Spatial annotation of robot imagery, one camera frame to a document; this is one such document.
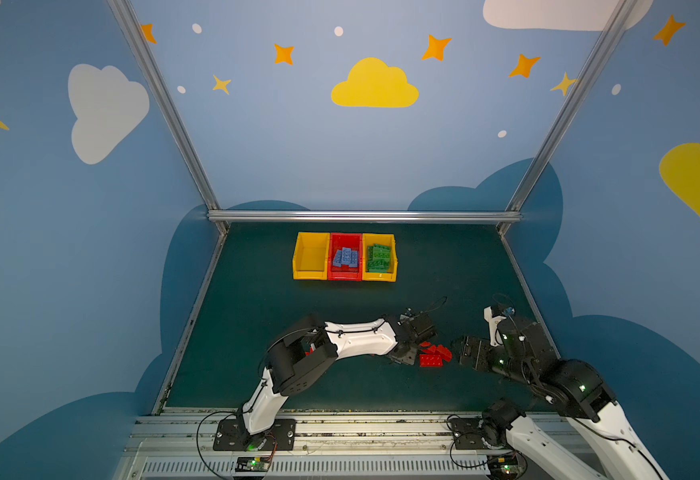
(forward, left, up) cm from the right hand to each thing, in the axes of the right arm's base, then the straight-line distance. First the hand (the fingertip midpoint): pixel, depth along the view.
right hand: (469, 342), depth 71 cm
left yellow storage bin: (+38, +46, -17) cm, 62 cm away
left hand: (+4, +12, -18) cm, 22 cm away
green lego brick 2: (+40, +21, -15) cm, 48 cm away
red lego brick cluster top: (+4, +5, -16) cm, 18 cm away
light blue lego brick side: (+39, +30, -18) cm, 52 cm away
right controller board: (-22, -11, -20) cm, 32 cm away
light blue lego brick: (+37, +36, -16) cm, 54 cm away
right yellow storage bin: (+43, +24, -12) cm, 51 cm away
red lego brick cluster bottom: (+2, +6, -18) cm, 19 cm away
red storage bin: (+30, +33, -15) cm, 46 cm away
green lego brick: (+36, +21, -16) cm, 44 cm away
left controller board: (-26, +51, -18) cm, 60 cm away
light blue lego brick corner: (+38, +33, -16) cm, 53 cm away
